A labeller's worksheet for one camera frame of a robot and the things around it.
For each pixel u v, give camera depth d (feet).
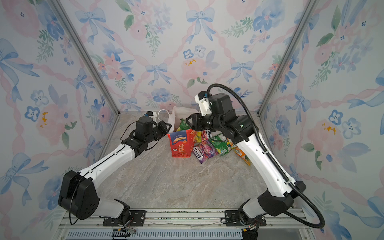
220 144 3.23
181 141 2.64
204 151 3.12
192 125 1.87
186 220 2.45
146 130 2.07
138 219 2.44
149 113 2.46
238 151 3.12
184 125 3.01
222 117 1.48
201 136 3.39
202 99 1.77
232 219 2.40
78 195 1.33
